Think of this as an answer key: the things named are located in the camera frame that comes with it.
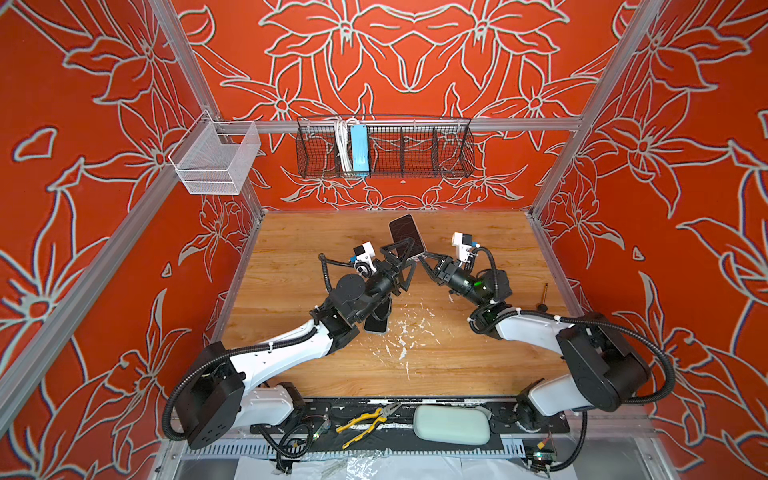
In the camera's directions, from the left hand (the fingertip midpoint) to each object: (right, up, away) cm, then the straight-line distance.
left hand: (417, 249), depth 65 cm
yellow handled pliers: (-8, -42, +8) cm, 44 cm away
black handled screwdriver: (+43, -19, +27) cm, 54 cm away
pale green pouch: (+11, -43, +6) cm, 44 cm away
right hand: (0, -2, +6) cm, 6 cm away
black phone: (-2, +5, +17) cm, 18 cm away
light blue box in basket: (-15, +30, +25) cm, 42 cm away
